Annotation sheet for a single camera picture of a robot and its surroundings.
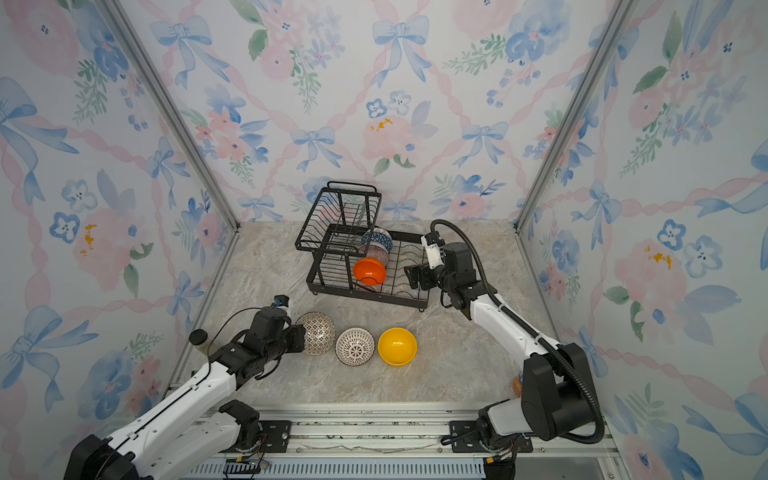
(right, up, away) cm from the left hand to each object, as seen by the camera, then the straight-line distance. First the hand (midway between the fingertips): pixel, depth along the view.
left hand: (305, 327), depth 84 cm
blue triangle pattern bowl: (+20, +28, +26) cm, 43 cm away
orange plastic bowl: (+17, +15, +16) cm, 28 cm away
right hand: (+33, +19, +3) cm, 38 cm away
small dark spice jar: (-28, -2, -2) cm, 29 cm away
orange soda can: (+57, -14, -6) cm, 59 cm away
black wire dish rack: (+13, +21, -2) cm, 25 cm away
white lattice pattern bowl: (+14, -6, +4) cm, 16 cm away
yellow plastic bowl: (+26, -6, +2) cm, 27 cm away
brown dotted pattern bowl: (+4, -2, +2) cm, 5 cm away
